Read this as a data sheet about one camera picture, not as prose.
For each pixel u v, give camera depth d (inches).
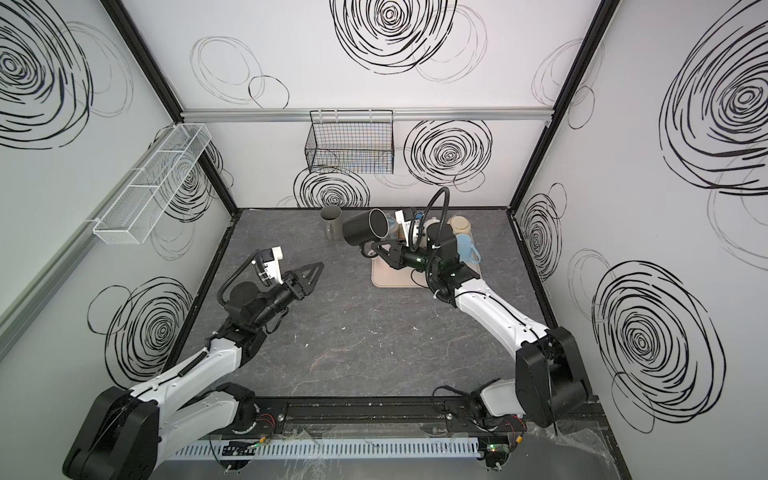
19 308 20.4
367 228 30.4
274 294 26.3
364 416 29.7
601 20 28.8
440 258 24.2
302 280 26.8
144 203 29.7
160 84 32.7
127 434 15.7
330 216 40.8
